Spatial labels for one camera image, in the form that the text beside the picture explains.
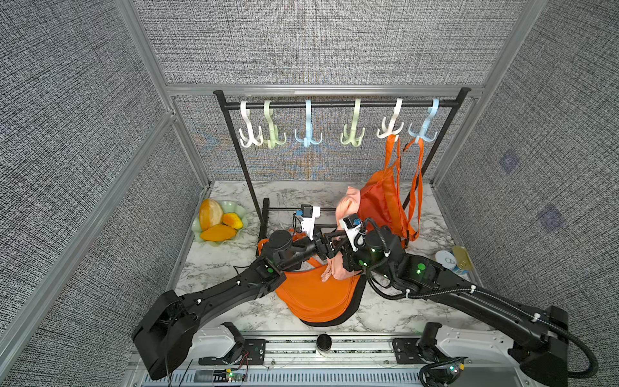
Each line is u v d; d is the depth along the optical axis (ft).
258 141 2.21
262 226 3.32
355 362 2.41
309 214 2.02
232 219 3.29
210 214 3.19
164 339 1.33
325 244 1.98
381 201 2.73
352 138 2.24
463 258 2.95
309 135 2.20
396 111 1.99
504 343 1.60
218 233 3.14
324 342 2.18
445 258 2.88
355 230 1.94
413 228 2.95
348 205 2.20
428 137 2.27
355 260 2.02
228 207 3.47
